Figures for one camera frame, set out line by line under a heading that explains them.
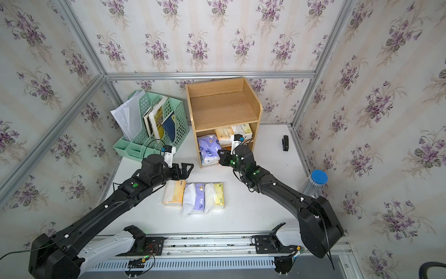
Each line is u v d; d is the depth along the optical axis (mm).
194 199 800
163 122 978
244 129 886
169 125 1001
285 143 1065
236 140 708
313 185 750
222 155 782
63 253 386
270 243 660
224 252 730
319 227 409
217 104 879
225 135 860
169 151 680
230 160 701
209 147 818
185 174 689
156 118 908
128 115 907
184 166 688
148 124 987
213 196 819
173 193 834
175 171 675
